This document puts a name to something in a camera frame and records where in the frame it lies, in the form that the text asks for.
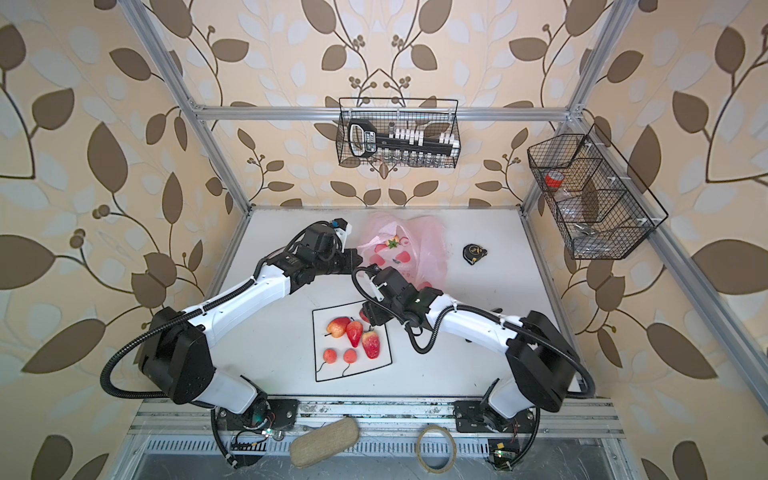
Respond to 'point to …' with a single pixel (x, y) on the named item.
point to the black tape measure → (472, 252)
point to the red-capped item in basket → (554, 179)
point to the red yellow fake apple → (338, 326)
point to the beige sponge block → (324, 442)
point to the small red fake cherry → (350, 355)
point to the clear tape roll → (453, 448)
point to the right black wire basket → (603, 209)
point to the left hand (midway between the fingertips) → (366, 256)
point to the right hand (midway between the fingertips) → (373, 307)
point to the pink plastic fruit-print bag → (414, 246)
